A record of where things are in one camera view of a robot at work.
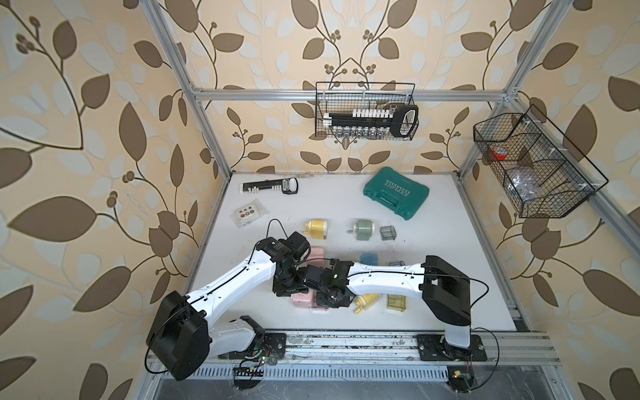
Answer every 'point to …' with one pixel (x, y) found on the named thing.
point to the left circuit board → (247, 377)
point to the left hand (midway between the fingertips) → (301, 290)
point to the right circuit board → (461, 377)
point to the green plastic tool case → (396, 192)
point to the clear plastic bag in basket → (524, 187)
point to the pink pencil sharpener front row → (305, 300)
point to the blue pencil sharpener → (369, 258)
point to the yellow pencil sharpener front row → (365, 301)
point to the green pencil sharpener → (363, 228)
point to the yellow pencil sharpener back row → (317, 228)
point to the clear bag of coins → (249, 213)
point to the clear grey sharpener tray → (387, 232)
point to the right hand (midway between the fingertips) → (324, 302)
